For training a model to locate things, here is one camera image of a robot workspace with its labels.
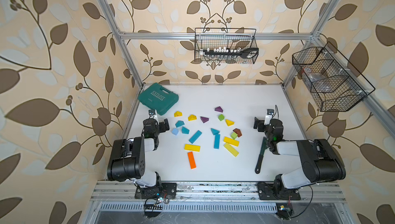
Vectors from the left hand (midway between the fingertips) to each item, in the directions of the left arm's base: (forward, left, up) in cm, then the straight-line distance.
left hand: (159, 118), depth 94 cm
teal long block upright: (-12, -36, -6) cm, 38 cm away
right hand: (+1, -65, +1) cm, 65 cm away
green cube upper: (+5, -39, -5) cm, 40 cm away
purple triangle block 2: (+11, -38, -4) cm, 40 cm away
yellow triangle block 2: (+4, -20, -4) cm, 21 cm away
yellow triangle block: (+7, -10, -4) cm, 13 cm away
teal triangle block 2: (0, -12, -5) cm, 13 cm away
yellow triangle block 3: (+1, -44, -5) cm, 45 cm away
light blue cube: (-6, -10, -5) cm, 13 cm away
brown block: (-6, -49, -4) cm, 50 cm away
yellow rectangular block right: (-12, -45, -6) cm, 46 cm away
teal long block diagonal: (-9, -22, -6) cm, 25 cm away
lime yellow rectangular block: (-18, -45, -6) cm, 49 cm away
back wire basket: (+39, -42, +28) cm, 63 cm away
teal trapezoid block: (-5, -16, -6) cm, 17 cm away
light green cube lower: (-9, -46, -4) cm, 47 cm away
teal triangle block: (-5, -35, -6) cm, 36 cm away
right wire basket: (+1, -91, +30) cm, 96 cm away
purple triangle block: (+2, -28, -4) cm, 28 cm away
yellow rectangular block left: (-16, -21, -6) cm, 27 cm away
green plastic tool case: (+18, +4, 0) cm, 18 cm away
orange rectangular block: (-23, -21, -6) cm, 32 cm away
